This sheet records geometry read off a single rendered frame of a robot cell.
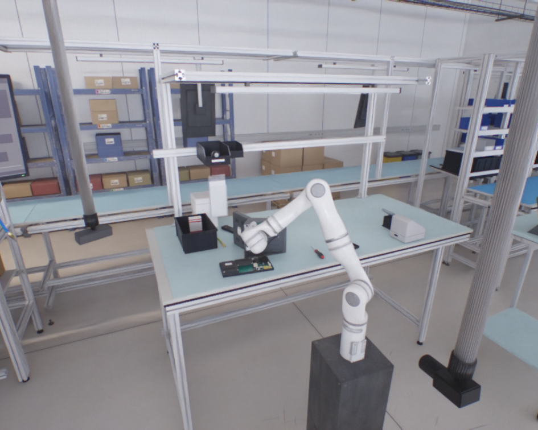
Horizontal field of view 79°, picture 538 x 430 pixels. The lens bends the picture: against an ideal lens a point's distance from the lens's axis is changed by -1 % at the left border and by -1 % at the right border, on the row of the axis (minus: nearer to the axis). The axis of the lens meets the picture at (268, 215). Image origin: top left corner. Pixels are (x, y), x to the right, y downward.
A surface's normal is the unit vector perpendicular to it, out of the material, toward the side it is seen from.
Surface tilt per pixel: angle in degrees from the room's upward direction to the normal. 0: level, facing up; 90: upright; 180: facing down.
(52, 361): 0
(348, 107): 90
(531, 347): 0
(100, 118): 90
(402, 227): 90
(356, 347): 90
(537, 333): 0
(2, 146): 101
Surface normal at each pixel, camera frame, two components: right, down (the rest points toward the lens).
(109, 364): 0.00, -0.94
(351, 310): -0.65, 0.32
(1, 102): 0.74, 0.40
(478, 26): -0.91, 0.15
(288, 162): 0.40, 0.32
